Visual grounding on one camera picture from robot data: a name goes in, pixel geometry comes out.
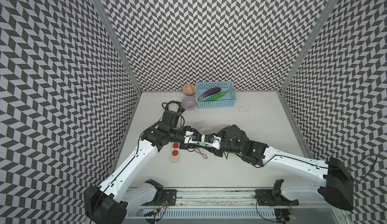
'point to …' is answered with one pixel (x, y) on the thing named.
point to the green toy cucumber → (218, 96)
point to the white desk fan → (205, 128)
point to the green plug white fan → (203, 144)
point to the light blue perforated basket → (228, 100)
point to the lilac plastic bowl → (189, 103)
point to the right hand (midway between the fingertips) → (204, 142)
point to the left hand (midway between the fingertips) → (199, 138)
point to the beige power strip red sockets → (175, 153)
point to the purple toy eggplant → (210, 91)
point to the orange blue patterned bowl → (188, 90)
